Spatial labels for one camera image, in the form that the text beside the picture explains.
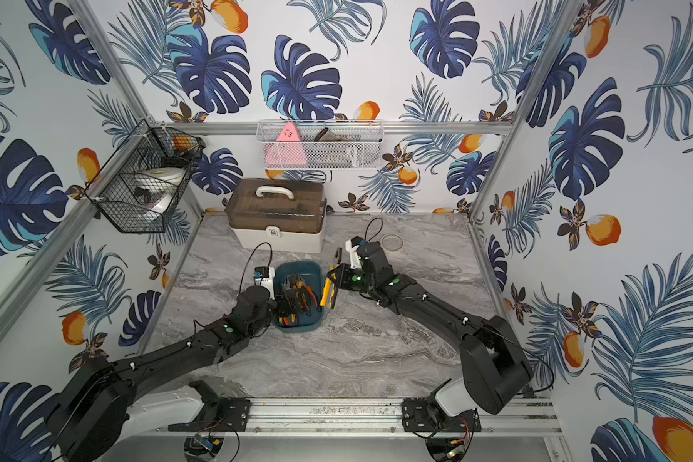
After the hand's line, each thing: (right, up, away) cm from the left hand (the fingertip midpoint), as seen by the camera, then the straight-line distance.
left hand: (291, 288), depth 84 cm
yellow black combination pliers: (+11, -1, -3) cm, 11 cm away
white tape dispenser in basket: (-38, +29, -3) cm, 48 cm away
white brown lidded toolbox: (-5, +22, +9) cm, 24 cm away
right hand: (+11, +4, -2) cm, 12 cm away
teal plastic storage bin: (+4, +3, +18) cm, 19 cm away
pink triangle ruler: (-2, +42, +5) cm, 42 cm away
